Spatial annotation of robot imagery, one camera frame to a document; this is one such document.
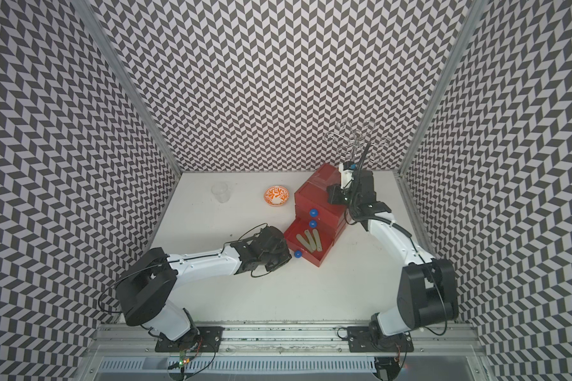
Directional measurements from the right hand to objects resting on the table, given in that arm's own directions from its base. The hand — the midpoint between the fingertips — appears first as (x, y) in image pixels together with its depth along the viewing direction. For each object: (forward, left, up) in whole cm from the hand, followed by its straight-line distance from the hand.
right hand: (328, 193), depth 86 cm
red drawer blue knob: (-8, +6, 0) cm, 10 cm away
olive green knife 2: (-9, +4, -18) cm, 20 cm away
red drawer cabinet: (-8, +4, -7) cm, 12 cm away
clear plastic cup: (+15, +47, -16) cm, 52 cm away
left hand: (-19, +13, -14) cm, 27 cm away
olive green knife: (-10, +9, -19) cm, 23 cm away
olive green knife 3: (-9, +7, -18) cm, 21 cm away
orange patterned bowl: (+12, +21, -15) cm, 29 cm away
